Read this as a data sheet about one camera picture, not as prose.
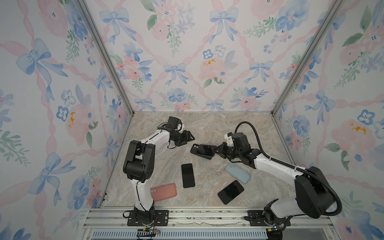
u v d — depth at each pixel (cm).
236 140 68
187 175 89
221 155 77
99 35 80
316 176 45
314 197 43
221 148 76
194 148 100
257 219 73
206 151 99
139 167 50
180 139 84
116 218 75
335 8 69
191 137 90
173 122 79
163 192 82
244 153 66
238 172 91
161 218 74
